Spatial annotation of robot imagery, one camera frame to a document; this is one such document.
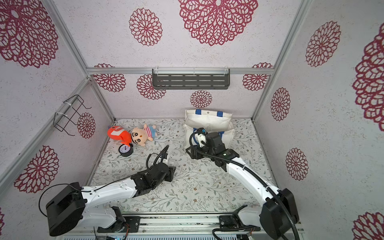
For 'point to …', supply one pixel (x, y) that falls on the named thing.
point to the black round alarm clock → (125, 150)
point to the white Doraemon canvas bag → (212, 121)
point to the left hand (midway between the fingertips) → (172, 168)
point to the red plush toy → (118, 133)
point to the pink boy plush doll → (140, 136)
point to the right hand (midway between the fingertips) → (190, 147)
